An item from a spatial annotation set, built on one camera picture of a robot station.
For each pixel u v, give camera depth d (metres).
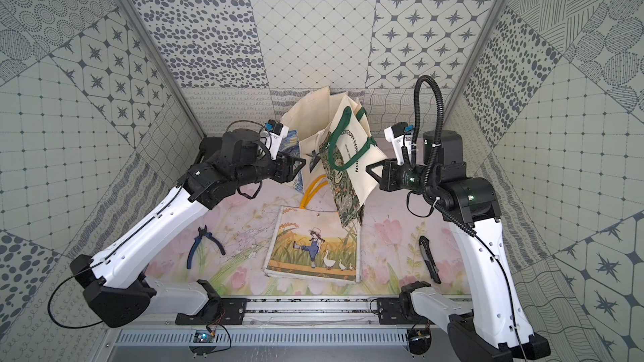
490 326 0.35
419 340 0.72
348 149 0.73
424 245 0.86
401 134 0.51
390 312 0.73
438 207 0.39
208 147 1.11
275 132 0.57
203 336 0.72
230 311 0.75
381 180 0.56
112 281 0.38
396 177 0.51
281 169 0.58
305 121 1.03
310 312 0.76
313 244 0.87
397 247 0.88
